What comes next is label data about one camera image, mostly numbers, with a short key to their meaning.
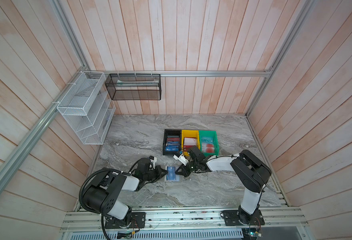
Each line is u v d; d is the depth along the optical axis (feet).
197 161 2.45
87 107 2.38
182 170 2.63
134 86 3.44
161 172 2.67
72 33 2.49
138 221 2.40
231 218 2.40
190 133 3.33
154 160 2.86
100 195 1.48
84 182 1.41
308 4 2.22
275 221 2.41
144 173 2.40
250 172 1.63
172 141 3.34
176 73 3.13
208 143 3.32
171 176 2.88
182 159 2.75
